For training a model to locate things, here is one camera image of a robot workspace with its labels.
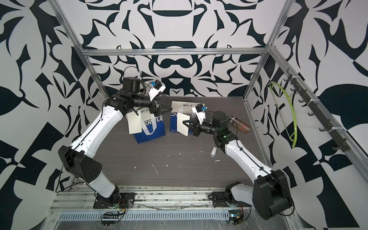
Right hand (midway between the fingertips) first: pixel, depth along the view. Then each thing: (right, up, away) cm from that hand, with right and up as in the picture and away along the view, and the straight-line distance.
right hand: (184, 120), depth 74 cm
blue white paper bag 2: (-1, +7, +10) cm, 12 cm away
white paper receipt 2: (-1, -4, +1) cm, 4 cm away
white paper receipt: (-27, -1, +5) cm, 28 cm away
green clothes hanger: (+51, -6, -8) cm, 52 cm away
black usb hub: (-37, -48, -1) cm, 61 cm away
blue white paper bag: (-19, -4, +13) cm, 24 cm away
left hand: (-8, +11, -1) cm, 14 cm away
